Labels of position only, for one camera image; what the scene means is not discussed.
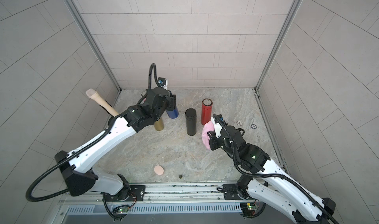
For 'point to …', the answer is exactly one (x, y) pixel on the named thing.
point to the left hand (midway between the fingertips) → (173, 94)
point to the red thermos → (206, 110)
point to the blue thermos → (173, 114)
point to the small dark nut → (180, 176)
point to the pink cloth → (208, 127)
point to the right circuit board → (247, 206)
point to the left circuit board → (122, 209)
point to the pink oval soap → (159, 169)
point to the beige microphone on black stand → (93, 93)
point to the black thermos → (191, 119)
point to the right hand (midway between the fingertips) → (207, 133)
